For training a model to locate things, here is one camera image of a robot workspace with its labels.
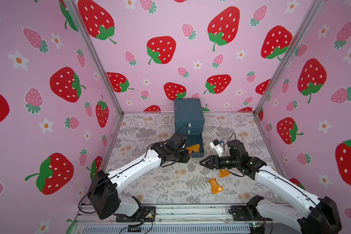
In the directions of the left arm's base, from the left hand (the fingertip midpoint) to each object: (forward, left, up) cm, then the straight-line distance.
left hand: (190, 156), depth 78 cm
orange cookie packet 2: (-3, -21, -15) cm, 26 cm away
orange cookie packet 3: (-12, -15, -15) cm, 24 cm away
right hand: (-4, -8, +2) cm, 9 cm away
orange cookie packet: (+14, -4, -14) cm, 20 cm away
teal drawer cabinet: (+22, 0, +6) cm, 22 cm away
